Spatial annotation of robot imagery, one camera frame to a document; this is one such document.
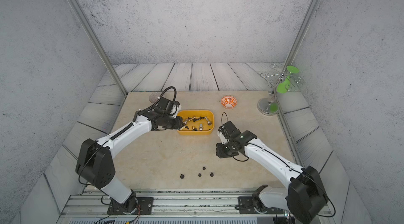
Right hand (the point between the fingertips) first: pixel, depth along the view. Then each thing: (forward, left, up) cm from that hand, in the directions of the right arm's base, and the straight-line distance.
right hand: (219, 153), depth 79 cm
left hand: (+14, +18, +4) cm, 23 cm away
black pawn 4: (-7, +4, -10) cm, 13 cm away
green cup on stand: (+39, -40, +9) cm, 56 cm away
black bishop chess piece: (+28, +11, -8) cm, 31 cm away
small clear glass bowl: (+45, +46, -5) cm, 65 cm away
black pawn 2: (-8, +19, -10) cm, 23 cm away
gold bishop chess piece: (+29, +15, -8) cm, 33 cm away
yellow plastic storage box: (+26, +13, -10) cm, 31 cm away
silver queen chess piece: (+24, +5, -8) cm, 26 cm away
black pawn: (+22, +20, -9) cm, 31 cm away
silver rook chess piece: (+20, +10, -7) cm, 24 cm away
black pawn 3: (-7, +10, -10) cm, 16 cm away
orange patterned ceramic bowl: (+42, -9, -9) cm, 44 cm away
